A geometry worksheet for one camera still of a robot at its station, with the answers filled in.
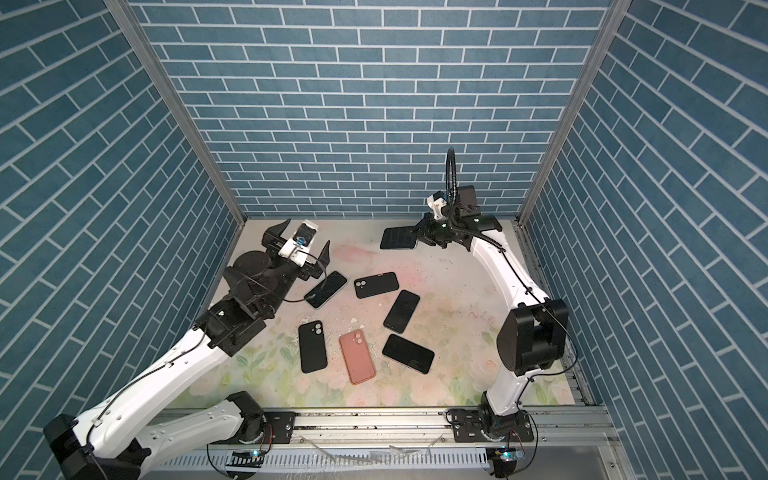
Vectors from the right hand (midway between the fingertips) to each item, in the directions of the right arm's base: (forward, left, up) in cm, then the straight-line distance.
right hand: (405, 230), depth 82 cm
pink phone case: (-26, +12, -27) cm, 40 cm away
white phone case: (-3, +2, 0) cm, 3 cm away
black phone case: (-1, +10, -26) cm, 28 cm away
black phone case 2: (-26, +25, -26) cm, 45 cm away
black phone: (-10, 0, -28) cm, 29 cm away
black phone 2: (-24, -3, -28) cm, 37 cm away
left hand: (-13, +21, +11) cm, 27 cm away
